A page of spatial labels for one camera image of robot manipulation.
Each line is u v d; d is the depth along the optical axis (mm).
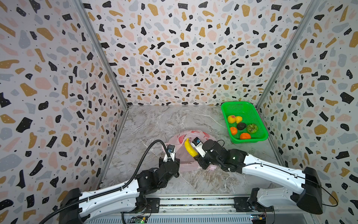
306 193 393
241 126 1030
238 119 1086
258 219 716
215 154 548
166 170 531
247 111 1132
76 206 417
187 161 901
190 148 745
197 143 642
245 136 973
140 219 703
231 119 1071
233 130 1003
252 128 997
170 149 626
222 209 731
